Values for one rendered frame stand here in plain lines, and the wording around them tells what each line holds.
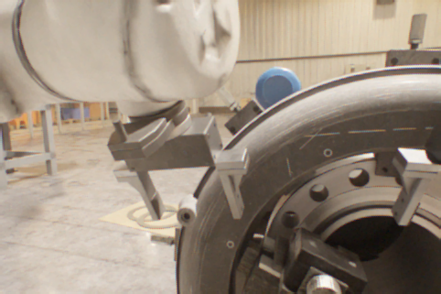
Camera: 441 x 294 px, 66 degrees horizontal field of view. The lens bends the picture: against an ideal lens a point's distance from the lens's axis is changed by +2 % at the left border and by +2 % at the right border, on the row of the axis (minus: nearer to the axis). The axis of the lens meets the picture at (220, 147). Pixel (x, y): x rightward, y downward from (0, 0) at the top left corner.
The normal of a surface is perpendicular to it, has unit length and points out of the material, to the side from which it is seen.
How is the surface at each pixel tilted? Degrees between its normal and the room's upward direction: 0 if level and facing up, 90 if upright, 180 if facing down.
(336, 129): 90
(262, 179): 90
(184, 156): 113
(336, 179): 90
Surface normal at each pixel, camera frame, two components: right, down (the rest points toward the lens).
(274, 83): -0.22, 0.15
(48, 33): -0.55, 0.22
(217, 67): 0.84, 0.11
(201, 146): -0.24, 0.54
